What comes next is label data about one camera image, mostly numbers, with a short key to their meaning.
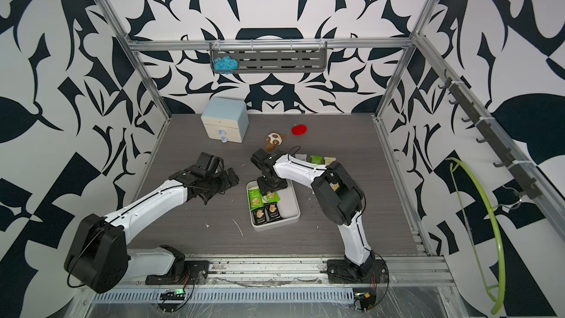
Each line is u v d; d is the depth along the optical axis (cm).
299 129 112
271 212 85
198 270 74
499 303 50
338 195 51
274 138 107
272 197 89
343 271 74
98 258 41
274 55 94
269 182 79
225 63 91
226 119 99
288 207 87
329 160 102
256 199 87
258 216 84
